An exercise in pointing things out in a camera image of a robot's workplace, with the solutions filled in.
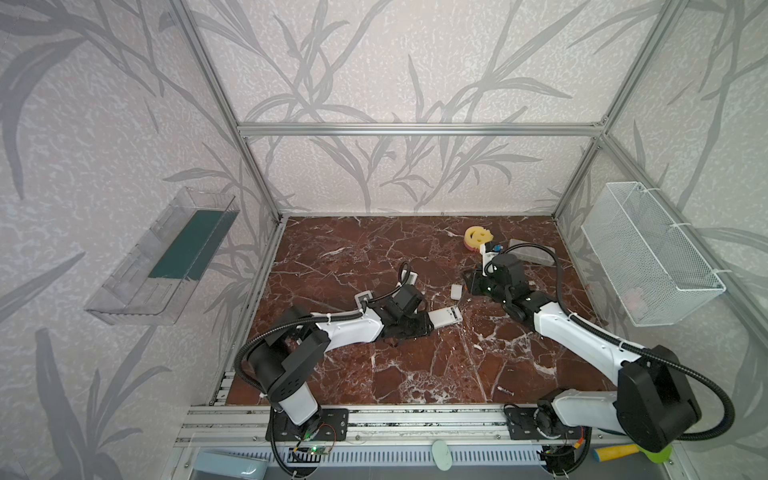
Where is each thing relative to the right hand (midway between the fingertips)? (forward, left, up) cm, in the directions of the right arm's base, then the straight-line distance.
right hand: (466, 264), depth 87 cm
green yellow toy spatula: (-44, -30, -12) cm, 55 cm away
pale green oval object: (-45, +10, -12) cm, 47 cm away
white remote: (-2, +33, -15) cm, 36 cm away
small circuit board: (-44, +39, -14) cm, 60 cm away
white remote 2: (-10, +6, -14) cm, 18 cm away
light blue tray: (-47, +60, -10) cm, 77 cm away
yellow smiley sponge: (+22, -9, -13) cm, 26 cm away
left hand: (-13, +9, -10) cm, 19 cm away
